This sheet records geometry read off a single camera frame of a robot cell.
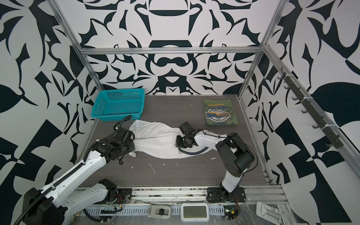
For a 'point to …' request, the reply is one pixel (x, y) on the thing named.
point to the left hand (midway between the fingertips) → (131, 142)
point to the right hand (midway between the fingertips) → (177, 143)
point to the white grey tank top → (157, 140)
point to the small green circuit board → (230, 212)
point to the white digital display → (194, 212)
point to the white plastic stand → (268, 213)
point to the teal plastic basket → (119, 104)
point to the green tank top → (220, 112)
